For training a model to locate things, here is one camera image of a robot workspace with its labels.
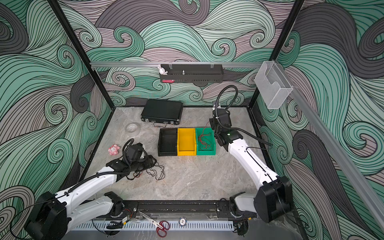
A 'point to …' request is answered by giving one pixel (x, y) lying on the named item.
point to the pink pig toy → (113, 150)
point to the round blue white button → (182, 221)
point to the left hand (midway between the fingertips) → (154, 160)
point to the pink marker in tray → (168, 81)
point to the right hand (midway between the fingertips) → (221, 114)
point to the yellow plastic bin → (186, 142)
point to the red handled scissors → (161, 226)
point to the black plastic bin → (167, 144)
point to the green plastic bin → (211, 151)
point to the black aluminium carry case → (162, 111)
